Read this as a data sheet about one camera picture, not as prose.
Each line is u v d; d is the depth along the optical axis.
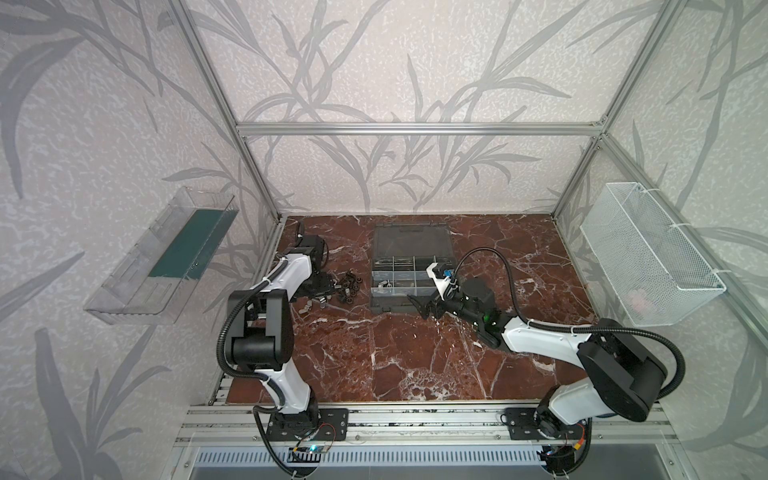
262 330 0.48
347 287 0.99
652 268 0.63
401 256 1.02
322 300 0.96
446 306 0.73
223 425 0.75
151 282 0.64
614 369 0.44
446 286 0.71
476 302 0.64
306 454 0.72
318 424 0.72
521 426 0.73
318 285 0.84
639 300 0.73
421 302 0.73
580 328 0.50
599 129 0.94
